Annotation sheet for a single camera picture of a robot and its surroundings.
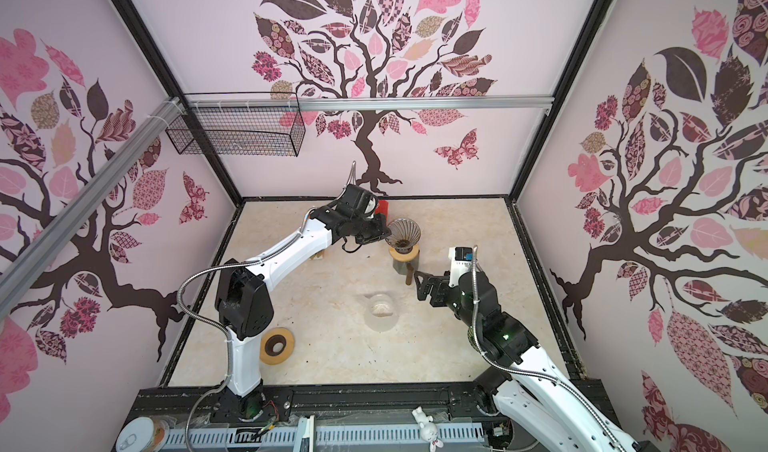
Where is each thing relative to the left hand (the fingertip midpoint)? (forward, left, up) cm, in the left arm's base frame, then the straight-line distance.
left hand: (391, 235), depth 87 cm
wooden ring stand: (-27, +32, -16) cm, 45 cm away
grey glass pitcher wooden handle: (-7, -6, -11) cm, 14 cm away
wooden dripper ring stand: (-3, -4, -8) cm, 10 cm away
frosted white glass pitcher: (-17, +3, -18) cm, 25 cm away
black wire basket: (+33, +49, +16) cm, 62 cm away
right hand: (-15, -10, +5) cm, 19 cm away
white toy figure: (-47, -9, -14) cm, 50 cm away
